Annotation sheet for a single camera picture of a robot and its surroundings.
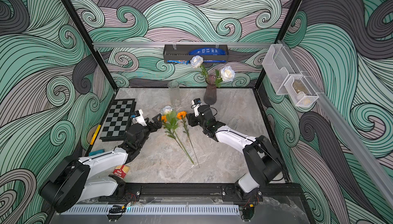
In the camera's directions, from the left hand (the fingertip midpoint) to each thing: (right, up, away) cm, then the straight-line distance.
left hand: (155, 114), depth 84 cm
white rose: (+7, -7, +14) cm, 17 cm away
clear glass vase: (+8, +18, +19) cm, 28 cm away
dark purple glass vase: (+34, +13, +20) cm, 41 cm away
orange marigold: (+14, -2, +16) cm, 21 cm away
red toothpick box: (-17, -29, -5) cm, 34 cm away
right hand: (+21, 0, +4) cm, 22 cm away
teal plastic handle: (-35, -23, +3) cm, 42 cm away
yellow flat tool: (-42, -11, +14) cm, 45 cm away
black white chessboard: (-27, -5, +13) cm, 31 cm away
